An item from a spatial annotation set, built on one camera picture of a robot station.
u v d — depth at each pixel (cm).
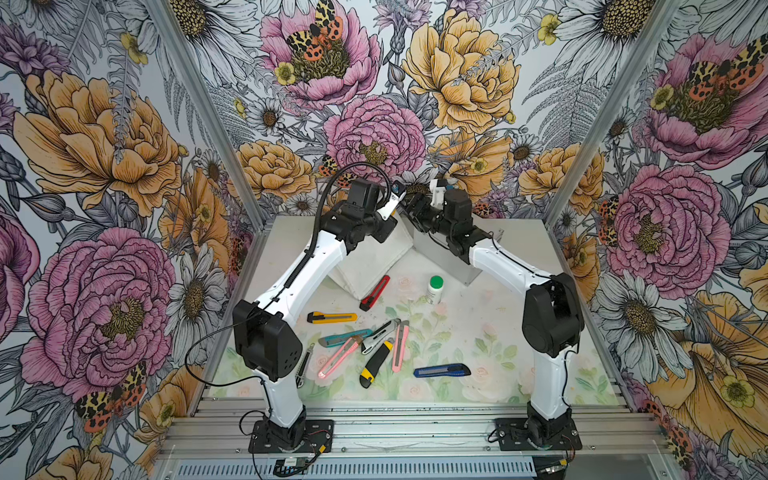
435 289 92
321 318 94
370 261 105
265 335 45
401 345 89
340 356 87
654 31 74
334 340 90
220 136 95
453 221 71
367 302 98
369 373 83
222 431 81
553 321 53
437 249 80
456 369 85
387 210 72
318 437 73
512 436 74
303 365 85
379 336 90
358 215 62
